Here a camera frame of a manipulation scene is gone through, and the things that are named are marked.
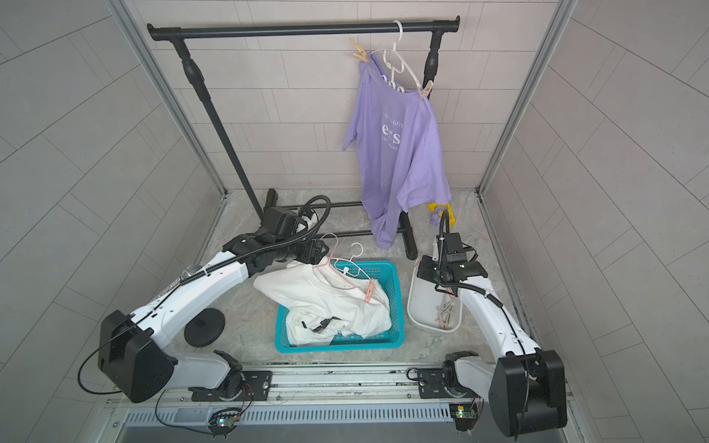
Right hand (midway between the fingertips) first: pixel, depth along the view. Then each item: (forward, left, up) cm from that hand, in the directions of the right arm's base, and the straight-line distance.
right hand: (420, 265), depth 84 cm
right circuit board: (-37, -6, -11) cm, 39 cm away
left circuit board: (-35, +53, -5) cm, 64 cm away
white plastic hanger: (0, +22, +2) cm, 22 cm away
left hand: (+4, +28, +10) cm, 30 cm away
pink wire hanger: (-5, +17, -1) cm, 18 cm away
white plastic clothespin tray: (-10, -2, -9) cm, 14 cm away
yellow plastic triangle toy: (+30, -11, -6) cm, 33 cm away
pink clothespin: (-8, +16, +1) cm, 18 cm away
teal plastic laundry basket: (-1, +12, -2) cm, 12 cm away
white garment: (-11, +29, +2) cm, 31 cm away
